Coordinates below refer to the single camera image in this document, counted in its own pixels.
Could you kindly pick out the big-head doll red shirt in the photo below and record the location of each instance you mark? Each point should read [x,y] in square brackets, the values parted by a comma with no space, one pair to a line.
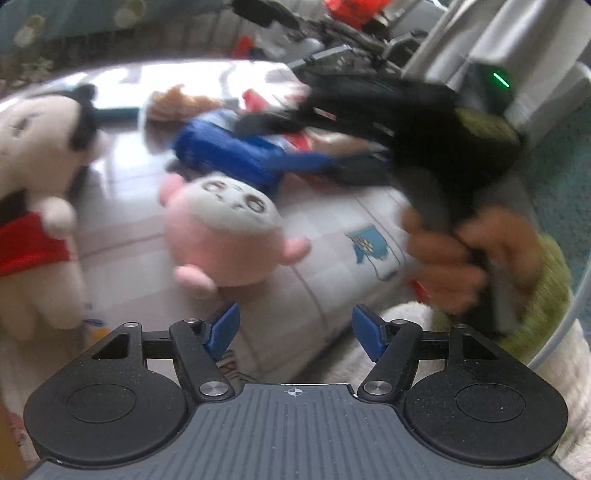
[46,141]

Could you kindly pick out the pink round plush toy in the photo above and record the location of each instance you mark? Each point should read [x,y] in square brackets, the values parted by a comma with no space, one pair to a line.
[223,233]

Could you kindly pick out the person's right hand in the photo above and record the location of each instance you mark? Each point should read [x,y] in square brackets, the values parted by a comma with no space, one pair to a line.
[452,282]

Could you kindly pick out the wheelchair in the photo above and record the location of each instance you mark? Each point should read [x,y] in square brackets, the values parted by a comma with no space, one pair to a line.
[318,43]

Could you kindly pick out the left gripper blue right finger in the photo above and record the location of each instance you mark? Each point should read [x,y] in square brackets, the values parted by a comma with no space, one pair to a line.
[371,331]

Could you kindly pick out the blue white tissue pack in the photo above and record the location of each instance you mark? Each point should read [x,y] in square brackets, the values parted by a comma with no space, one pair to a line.
[206,144]

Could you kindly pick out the red beige wipes pack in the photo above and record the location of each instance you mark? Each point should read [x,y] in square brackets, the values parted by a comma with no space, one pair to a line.
[310,140]

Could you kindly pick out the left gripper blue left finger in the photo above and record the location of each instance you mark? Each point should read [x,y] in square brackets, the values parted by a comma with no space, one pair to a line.
[218,330]

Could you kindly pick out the blue polka dot blanket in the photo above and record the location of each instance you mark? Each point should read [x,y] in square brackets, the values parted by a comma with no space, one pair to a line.
[24,22]

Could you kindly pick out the red plastic bag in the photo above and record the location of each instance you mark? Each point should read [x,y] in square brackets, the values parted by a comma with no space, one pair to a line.
[355,13]

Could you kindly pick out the orange snack pack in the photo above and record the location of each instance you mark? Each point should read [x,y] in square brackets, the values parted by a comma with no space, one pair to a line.
[175,106]

